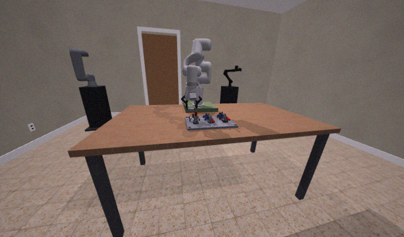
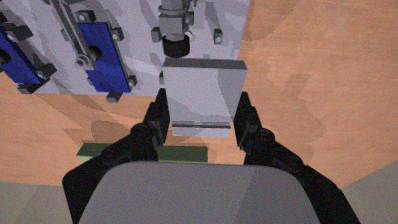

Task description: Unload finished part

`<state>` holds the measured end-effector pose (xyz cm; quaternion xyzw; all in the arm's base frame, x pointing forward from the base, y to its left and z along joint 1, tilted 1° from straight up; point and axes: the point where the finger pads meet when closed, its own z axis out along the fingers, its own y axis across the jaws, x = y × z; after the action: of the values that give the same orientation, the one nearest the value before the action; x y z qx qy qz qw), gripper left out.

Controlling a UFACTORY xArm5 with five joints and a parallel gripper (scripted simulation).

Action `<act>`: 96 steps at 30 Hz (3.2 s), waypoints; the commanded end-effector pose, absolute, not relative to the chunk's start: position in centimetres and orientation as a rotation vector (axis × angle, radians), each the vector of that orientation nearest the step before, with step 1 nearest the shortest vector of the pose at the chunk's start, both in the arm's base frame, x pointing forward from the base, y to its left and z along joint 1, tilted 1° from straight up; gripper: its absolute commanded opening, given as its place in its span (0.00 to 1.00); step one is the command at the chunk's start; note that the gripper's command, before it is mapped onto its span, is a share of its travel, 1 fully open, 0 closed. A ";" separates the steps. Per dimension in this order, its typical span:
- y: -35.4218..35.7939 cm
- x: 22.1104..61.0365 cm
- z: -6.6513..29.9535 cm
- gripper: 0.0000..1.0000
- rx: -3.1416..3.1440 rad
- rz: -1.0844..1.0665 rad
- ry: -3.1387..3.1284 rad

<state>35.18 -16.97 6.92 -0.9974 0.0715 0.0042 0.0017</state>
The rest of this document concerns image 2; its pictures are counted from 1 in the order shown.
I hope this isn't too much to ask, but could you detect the toggle clamp with red handle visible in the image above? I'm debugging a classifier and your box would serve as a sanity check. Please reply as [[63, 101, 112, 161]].
[[0, 49, 12, 73]]

